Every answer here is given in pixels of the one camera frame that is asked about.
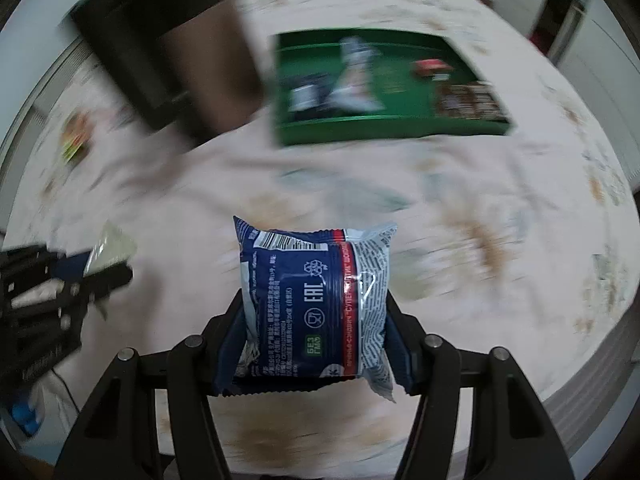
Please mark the white wardrobe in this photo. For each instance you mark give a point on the white wardrobe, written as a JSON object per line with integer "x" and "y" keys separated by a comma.
{"x": 575, "y": 35}

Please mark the navy snack packet white label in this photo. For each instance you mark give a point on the navy snack packet white label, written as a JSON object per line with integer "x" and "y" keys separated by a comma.
{"x": 305, "y": 95}

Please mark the blue object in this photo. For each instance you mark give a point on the blue object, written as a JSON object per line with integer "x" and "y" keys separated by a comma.
{"x": 26, "y": 412}

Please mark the green tray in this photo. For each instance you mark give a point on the green tray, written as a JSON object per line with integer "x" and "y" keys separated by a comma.
{"x": 395, "y": 120}

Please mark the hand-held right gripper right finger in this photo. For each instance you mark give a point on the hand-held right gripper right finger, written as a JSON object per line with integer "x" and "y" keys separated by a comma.
{"x": 400, "y": 360}

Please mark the red snack packet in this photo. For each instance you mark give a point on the red snack packet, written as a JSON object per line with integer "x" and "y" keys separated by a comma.
{"x": 432, "y": 67}

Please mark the silver snack packet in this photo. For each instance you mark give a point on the silver snack packet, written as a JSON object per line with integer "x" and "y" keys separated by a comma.
{"x": 355, "y": 82}

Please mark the blue and white snack packet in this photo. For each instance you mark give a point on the blue and white snack packet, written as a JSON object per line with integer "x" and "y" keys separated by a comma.
{"x": 310, "y": 310}

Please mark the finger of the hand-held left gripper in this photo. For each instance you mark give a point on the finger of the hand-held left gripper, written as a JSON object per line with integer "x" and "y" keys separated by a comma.
{"x": 75, "y": 265}
{"x": 105, "y": 280}

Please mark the gold snack packet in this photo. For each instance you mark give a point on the gold snack packet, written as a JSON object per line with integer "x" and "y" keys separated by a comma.
{"x": 465, "y": 101}

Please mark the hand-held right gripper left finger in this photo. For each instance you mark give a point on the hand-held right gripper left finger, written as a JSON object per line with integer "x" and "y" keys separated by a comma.
{"x": 231, "y": 332}

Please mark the clear plastic packet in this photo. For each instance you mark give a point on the clear plastic packet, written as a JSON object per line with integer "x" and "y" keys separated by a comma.
{"x": 109, "y": 247}

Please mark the tall brown and black box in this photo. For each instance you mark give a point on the tall brown and black box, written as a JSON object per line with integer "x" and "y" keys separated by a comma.
{"x": 165, "y": 50}

